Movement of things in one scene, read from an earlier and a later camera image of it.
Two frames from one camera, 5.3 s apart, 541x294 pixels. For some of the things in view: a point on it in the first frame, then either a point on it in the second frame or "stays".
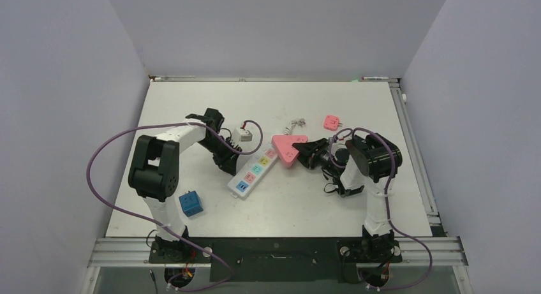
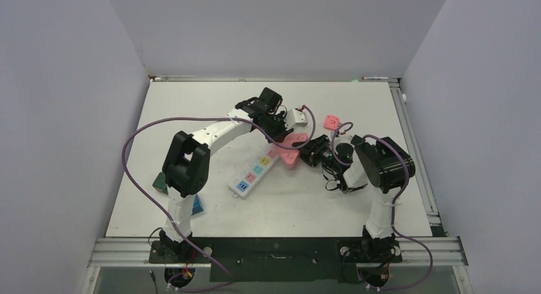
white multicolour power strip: x=240 y=185 stays
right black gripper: x=307 y=151 stays
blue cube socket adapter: x=191 y=203 stays
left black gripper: x=227 y=162 to x=282 y=131
